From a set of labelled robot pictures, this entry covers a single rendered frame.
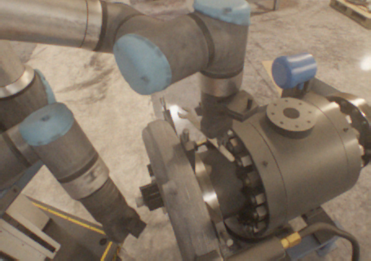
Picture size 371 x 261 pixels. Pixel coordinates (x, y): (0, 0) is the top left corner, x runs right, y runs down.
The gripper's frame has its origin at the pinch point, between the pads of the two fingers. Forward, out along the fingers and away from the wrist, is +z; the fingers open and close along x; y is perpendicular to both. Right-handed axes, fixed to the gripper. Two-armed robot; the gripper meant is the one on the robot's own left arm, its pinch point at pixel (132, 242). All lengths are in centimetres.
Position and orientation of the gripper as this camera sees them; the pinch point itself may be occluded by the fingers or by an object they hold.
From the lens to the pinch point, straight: 64.5
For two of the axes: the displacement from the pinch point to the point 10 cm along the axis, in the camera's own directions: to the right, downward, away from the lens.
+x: 4.8, -5.6, 6.8
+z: 3.8, 8.3, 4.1
